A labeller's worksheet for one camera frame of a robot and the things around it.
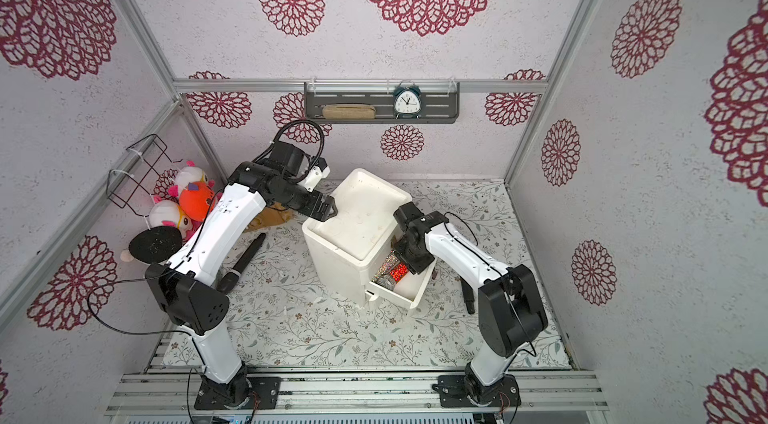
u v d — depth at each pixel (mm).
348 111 883
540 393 761
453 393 733
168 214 838
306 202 703
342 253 713
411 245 695
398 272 832
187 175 950
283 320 857
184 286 443
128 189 744
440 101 906
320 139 701
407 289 831
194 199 898
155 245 756
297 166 662
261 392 738
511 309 481
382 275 827
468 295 887
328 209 720
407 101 898
